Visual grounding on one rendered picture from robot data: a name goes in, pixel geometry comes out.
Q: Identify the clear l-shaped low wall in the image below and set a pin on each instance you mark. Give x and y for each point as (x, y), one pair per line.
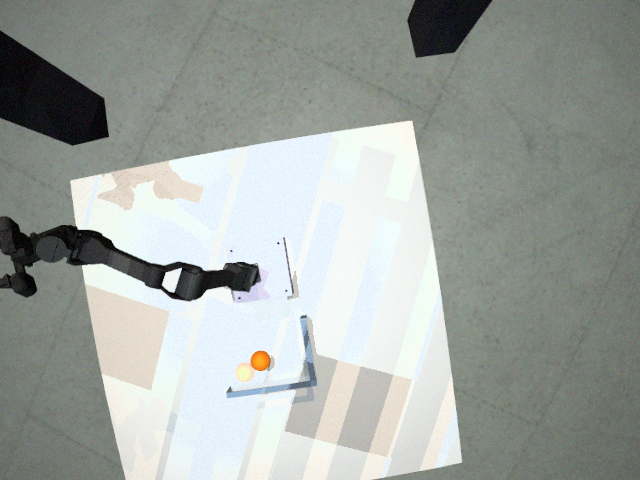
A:
(275, 382)

